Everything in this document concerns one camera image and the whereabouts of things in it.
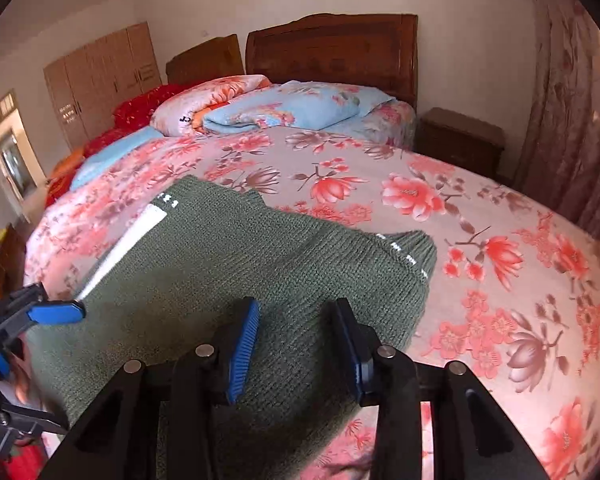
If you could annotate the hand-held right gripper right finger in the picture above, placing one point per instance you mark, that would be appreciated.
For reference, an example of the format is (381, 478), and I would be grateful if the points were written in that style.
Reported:
(352, 355)

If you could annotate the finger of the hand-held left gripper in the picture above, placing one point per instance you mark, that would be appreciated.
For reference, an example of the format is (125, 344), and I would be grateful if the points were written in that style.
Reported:
(1, 366)
(55, 312)

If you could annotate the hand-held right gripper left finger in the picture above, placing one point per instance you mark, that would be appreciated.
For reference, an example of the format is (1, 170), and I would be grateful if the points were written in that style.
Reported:
(242, 355)

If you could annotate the green knit sweater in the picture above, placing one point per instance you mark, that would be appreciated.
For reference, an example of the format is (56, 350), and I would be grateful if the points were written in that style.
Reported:
(230, 250)

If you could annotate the orange cloth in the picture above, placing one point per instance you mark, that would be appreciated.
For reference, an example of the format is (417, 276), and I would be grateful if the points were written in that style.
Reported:
(67, 165)

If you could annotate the light blue pillow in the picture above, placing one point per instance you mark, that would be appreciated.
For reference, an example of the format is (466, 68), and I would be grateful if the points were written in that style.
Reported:
(115, 157)

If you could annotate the doorway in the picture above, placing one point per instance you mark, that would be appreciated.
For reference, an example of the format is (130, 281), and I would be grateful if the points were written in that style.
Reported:
(12, 150)

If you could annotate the pink floral bed sheet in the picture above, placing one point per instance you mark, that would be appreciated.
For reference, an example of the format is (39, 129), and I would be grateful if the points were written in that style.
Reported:
(480, 210)

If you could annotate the red blanket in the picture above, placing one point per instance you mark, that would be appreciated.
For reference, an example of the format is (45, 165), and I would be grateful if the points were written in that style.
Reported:
(130, 105)

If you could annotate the light wooden wardrobe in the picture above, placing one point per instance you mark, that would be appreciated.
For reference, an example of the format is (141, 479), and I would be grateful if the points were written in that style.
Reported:
(100, 80)

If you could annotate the dark wooden nightstand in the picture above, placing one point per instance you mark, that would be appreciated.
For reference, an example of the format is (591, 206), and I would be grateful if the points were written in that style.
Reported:
(460, 140)

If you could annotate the pink floral pillow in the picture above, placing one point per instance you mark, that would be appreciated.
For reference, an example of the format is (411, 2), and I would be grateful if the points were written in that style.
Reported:
(205, 102)

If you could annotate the small wooden headboard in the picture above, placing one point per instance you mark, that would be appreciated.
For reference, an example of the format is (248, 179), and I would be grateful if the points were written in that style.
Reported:
(205, 60)

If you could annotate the large carved wooden headboard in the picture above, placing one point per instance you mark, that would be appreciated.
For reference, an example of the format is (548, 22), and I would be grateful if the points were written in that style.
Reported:
(330, 55)

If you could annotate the pink floral curtain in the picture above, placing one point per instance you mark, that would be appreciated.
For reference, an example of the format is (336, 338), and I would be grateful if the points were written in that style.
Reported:
(570, 110)

